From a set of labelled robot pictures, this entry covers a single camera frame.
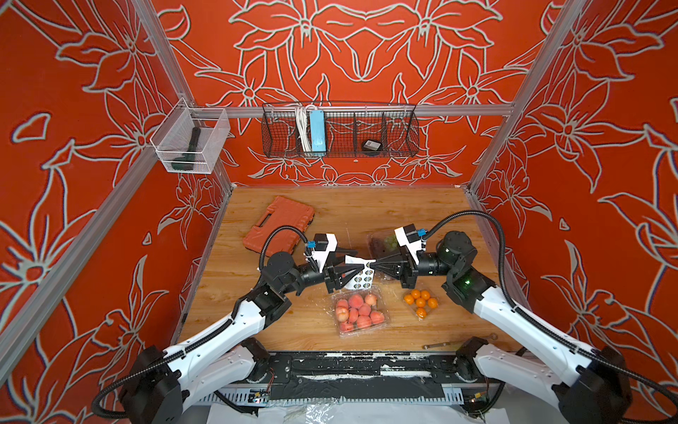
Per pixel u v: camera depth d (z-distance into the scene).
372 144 0.96
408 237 0.54
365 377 0.73
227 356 0.58
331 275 0.59
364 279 0.64
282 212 1.06
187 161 0.79
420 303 0.83
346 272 0.59
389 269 0.61
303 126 0.89
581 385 0.38
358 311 0.80
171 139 0.80
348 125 0.96
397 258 0.58
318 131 0.90
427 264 0.58
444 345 0.77
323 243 0.55
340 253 0.64
